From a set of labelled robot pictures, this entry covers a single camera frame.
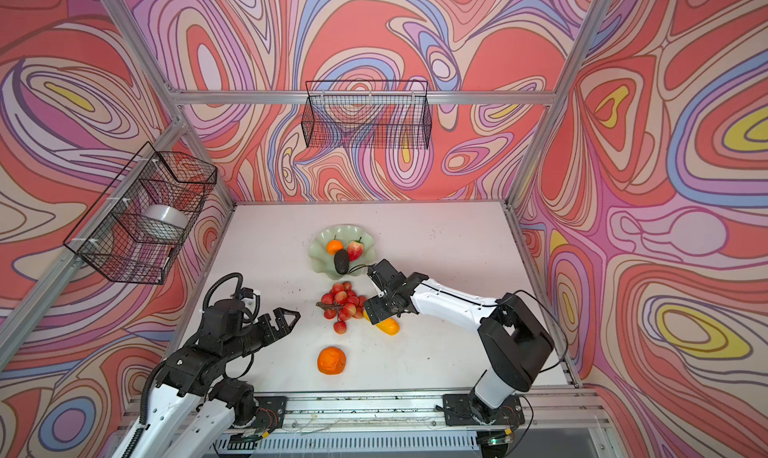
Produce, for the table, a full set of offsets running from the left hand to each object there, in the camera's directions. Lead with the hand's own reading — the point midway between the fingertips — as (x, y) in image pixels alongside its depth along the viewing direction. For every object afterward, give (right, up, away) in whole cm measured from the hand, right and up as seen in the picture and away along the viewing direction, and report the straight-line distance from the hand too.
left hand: (293, 320), depth 75 cm
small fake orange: (+6, +18, +26) cm, 32 cm away
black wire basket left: (-39, +23, -2) cm, 45 cm away
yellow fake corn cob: (+25, -4, +9) cm, 26 cm away
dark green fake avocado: (+9, +13, +22) cm, 27 cm away
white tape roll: (-29, +25, -5) cm, 39 cm away
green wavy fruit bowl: (+3, +12, +25) cm, 28 cm away
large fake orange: (+10, -11, +1) cm, 15 cm away
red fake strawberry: (+13, +17, +26) cm, 34 cm away
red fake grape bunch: (+11, +2, +12) cm, 16 cm away
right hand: (+24, -1, +11) cm, 26 cm away
